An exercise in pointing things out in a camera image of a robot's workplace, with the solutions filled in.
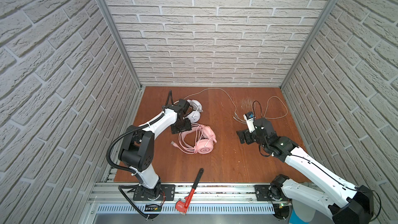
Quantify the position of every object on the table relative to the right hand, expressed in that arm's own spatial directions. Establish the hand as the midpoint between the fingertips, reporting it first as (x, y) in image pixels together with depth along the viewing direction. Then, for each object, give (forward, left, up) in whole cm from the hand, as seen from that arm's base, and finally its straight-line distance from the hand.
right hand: (246, 127), depth 79 cm
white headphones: (+22, +25, -8) cm, 34 cm away
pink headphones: (-2, +24, -6) cm, 25 cm away
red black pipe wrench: (-30, +35, -14) cm, 49 cm away
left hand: (+8, +33, -10) cm, 35 cm away
